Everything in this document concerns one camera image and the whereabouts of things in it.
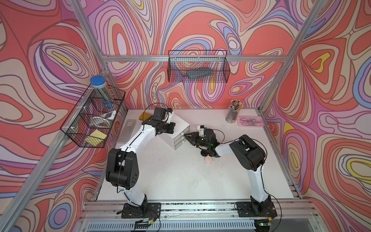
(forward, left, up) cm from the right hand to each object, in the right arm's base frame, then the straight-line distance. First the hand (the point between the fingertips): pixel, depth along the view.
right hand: (184, 139), depth 95 cm
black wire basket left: (-4, +48, +25) cm, 54 cm away
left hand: (+3, +6, +9) cm, 11 cm away
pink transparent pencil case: (+18, -52, -6) cm, 56 cm away
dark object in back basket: (+39, -11, +24) cm, 47 cm away
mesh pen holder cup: (+21, -37, +9) cm, 44 cm away
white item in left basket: (-2, +37, +27) cm, 46 cm away
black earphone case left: (-9, -12, -3) cm, 16 cm away
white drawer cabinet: (-2, +4, +4) cm, 6 cm away
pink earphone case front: (-13, -15, -5) cm, 20 cm away
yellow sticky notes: (-16, +38, +28) cm, 50 cm away
